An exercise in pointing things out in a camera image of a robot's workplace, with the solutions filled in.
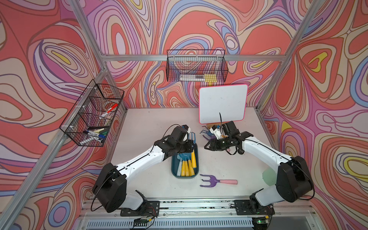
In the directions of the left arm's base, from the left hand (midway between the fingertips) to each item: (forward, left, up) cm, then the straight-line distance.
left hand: (196, 146), depth 80 cm
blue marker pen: (+1, +56, +12) cm, 57 cm away
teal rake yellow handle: (0, +8, -12) cm, 14 cm away
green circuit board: (-34, +29, -17) cm, 47 cm away
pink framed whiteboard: (+34, -25, +4) cm, 43 cm away
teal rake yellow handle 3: (-9, +3, -11) cm, 15 cm away
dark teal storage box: (-6, +13, -14) cm, 20 cm away
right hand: (0, -8, -5) cm, 9 cm away
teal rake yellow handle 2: (-7, +6, -13) cm, 16 cm away
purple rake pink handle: (-14, -10, -15) cm, 23 cm away
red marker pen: (+15, +45, +17) cm, 51 cm away
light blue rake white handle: (0, +10, -14) cm, 17 cm away
